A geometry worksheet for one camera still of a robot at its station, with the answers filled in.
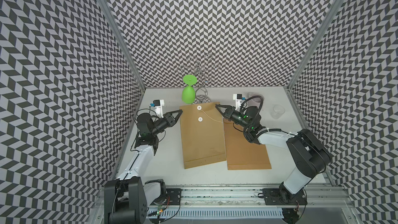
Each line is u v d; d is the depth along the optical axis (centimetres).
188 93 85
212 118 84
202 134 80
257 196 72
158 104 71
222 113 78
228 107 76
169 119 69
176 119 73
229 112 72
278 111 99
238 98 77
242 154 89
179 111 77
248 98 75
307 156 47
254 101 103
